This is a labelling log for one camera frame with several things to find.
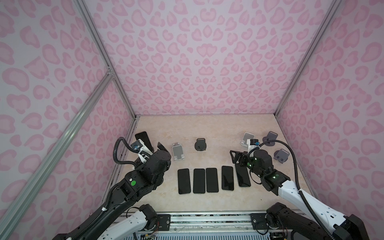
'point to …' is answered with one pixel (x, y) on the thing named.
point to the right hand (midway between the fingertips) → (236, 151)
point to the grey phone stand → (271, 136)
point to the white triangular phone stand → (246, 136)
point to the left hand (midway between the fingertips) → (155, 146)
